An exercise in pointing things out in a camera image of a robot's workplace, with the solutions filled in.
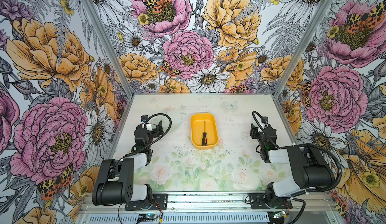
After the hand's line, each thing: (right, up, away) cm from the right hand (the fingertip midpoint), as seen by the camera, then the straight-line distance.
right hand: (257, 127), depth 94 cm
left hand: (-63, +2, -3) cm, 63 cm away
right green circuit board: (+2, -38, -23) cm, 44 cm away
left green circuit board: (-60, -39, -23) cm, 75 cm away
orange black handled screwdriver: (-32, -8, 0) cm, 33 cm away
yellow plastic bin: (-37, -2, +9) cm, 38 cm away
